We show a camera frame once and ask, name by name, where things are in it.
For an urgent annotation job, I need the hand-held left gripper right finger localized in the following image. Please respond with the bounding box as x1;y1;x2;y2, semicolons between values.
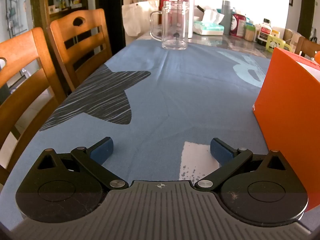
194;137;288;189

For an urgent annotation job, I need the red container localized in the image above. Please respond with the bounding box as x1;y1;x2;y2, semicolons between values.
230;14;247;38

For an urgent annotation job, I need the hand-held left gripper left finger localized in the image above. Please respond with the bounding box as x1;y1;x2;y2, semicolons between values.
37;137;129;190

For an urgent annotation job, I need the clear glass mug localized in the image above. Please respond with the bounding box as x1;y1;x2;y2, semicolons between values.
149;1;190;50

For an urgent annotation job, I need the wooden dining chair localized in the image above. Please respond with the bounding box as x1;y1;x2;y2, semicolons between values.
295;36;320;55
0;27;67;185
47;8;113;92

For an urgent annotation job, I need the grey bottle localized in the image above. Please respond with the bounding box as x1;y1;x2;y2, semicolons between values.
221;0;233;35

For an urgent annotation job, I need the blue printed tablecloth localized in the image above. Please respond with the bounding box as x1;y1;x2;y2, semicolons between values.
0;39;320;230

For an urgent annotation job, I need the small green-lid jar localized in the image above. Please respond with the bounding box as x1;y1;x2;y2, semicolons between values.
245;21;256;42

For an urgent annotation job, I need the dark labelled bottle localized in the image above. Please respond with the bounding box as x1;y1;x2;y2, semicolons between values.
257;18;272;47

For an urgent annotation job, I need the orange cardboard box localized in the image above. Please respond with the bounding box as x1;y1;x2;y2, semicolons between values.
252;47;320;212

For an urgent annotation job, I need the tissue pack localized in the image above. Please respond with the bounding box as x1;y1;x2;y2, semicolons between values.
193;9;225;36

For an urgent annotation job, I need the wooden cabinet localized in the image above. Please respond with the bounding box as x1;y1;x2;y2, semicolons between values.
30;0;89;30

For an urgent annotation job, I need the white tote bag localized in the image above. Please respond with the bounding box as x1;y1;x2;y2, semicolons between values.
122;0;159;37

